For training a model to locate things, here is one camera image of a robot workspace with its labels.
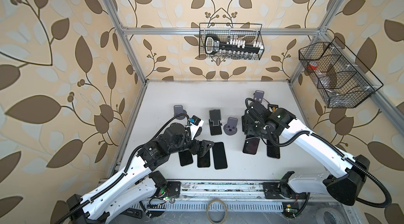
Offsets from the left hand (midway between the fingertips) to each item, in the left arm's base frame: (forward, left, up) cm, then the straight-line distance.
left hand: (208, 138), depth 68 cm
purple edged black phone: (+2, -35, -18) cm, 39 cm away
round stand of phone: (+14, -13, -18) cm, 26 cm away
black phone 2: (0, -6, -21) cm, 22 cm away
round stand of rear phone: (+37, -32, -13) cm, 50 cm away
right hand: (+5, -21, -5) cm, 22 cm away
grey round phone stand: (+25, +19, -15) cm, 35 cm away
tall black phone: (+1, -21, -10) cm, 24 cm away
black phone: (-2, +12, -23) cm, 26 cm away
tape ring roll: (-24, -9, -22) cm, 34 cm away
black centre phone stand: (+19, -4, -14) cm, 23 cm away
